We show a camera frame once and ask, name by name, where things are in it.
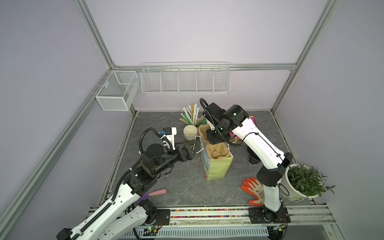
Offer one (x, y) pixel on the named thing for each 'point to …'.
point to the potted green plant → (300, 182)
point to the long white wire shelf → (186, 78)
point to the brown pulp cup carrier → (214, 151)
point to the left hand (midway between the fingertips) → (194, 145)
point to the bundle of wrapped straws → (189, 115)
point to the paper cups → (190, 132)
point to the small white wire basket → (118, 91)
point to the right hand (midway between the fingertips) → (212, 141)
